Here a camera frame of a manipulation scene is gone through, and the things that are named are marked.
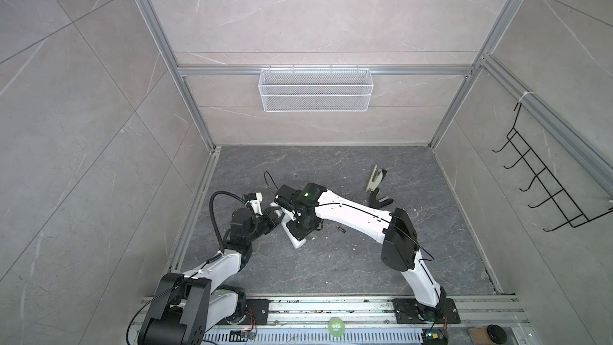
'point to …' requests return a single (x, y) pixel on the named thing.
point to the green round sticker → (336, 327)
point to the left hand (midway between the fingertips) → (287, 204)
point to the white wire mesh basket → (315, 90)
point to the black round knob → (496, 334)
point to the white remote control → (287, 217)
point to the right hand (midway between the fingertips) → (300, 231)
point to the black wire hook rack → (575, 216)
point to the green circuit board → (434, 337)
